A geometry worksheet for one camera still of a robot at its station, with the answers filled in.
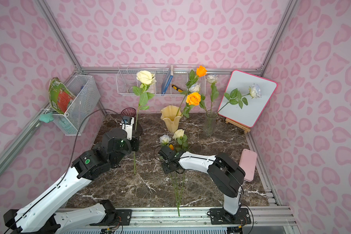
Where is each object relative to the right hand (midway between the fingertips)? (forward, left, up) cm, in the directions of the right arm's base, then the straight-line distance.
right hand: (166, 167), depth 88 cm
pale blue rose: (+18, +2, +3) cm, 18 cm away
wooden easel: (+33, -50, 0) cm, 60 cm away
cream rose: (+19, -9, 0) cm, 21 cm away
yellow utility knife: (+46, -4, +25) cm, 52 cm away
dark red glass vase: (+31, +25, +17) cm, 43 cm away
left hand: (+4, +11, +32) cm, 34 cm away
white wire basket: (+35, +49, +32) cm, 69 cm away
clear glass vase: (+28, -28, +10) cm, 41 cm away
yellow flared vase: (+31, -2, +13) cm, 34 cm away
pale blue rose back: (+30, -40, +30) cm, 58 cm away
